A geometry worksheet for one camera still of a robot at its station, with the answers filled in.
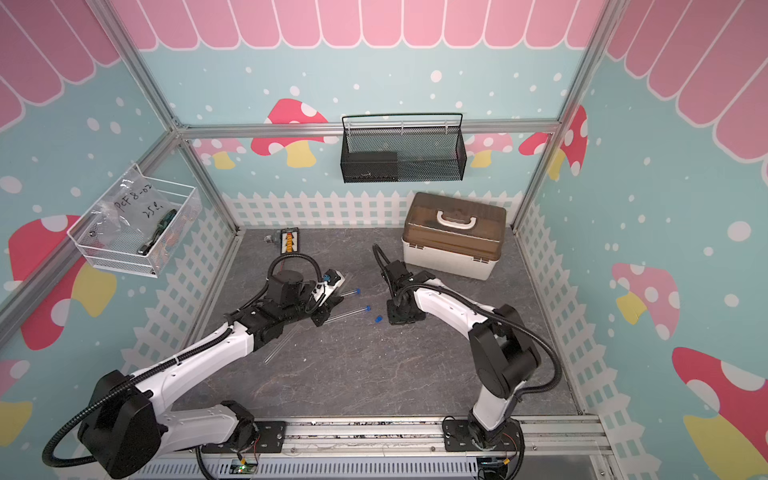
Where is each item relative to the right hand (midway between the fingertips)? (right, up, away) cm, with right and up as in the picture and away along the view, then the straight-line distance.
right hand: (398, 318), depth 89 cm
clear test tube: (-17, 0, +7) cm, 19 cm away
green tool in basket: (-61, +20, -19) cm, 67 cm away
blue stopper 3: (-6, -2, +7) cm, 9 cm away
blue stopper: (-13, +7, +12) cm, 19 cm away
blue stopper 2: (-10, +2, +8) cm, 13 cm away
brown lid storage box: (+17, +25, +3) cm, 30 cm away
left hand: (-17, +7, -7) cm, 19 cm away
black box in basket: (-9, +46, +2) cm, 47 cm away
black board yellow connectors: (-42, +25, +27) cm, 56 cm away
